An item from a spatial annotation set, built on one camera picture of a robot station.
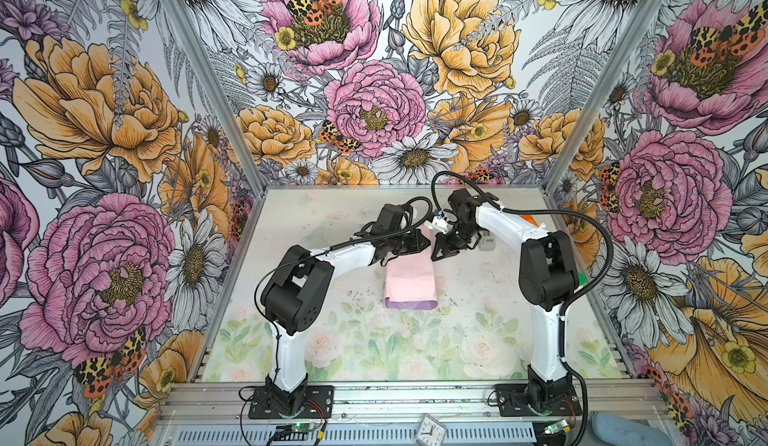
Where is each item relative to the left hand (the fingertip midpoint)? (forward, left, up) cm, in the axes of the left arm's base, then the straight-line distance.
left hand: (428, 249), depth 92 cm
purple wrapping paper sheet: (-9, +6, -2) cm, 11 cm away
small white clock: (-44, +3, -7) cm, 45 cm away
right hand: (-4, -3, -2) cm, 5 cm away
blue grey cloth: (-45, -39, -6) cm, 59 cm away
